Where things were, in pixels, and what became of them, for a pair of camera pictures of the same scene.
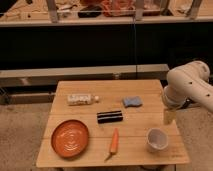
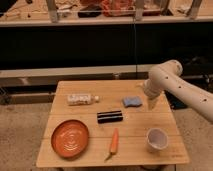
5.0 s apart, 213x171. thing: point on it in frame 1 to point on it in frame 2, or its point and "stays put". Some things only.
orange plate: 70,138 stays put
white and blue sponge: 132,101 stays put
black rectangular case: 109,116 stays put
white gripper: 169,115 to 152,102
